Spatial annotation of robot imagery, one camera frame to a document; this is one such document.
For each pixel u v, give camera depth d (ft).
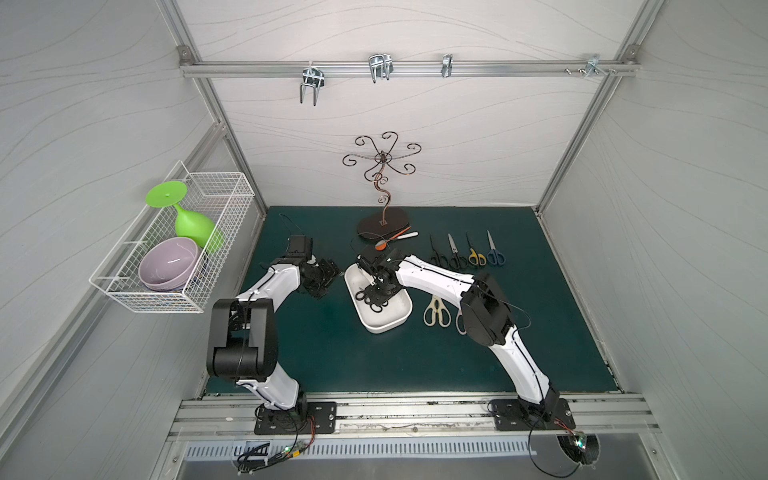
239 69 2.57
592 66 2.51
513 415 2.42
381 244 3.57
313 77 2.57
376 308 3.07
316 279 2.62
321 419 2.41
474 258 3.44
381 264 2.30
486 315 1.82
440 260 3.43
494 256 3.44
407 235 3.66
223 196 2.62
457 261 3.42
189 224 2.09
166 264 2.02
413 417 2.46
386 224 3.77
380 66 2.50
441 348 2.84
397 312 3.04
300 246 2.46
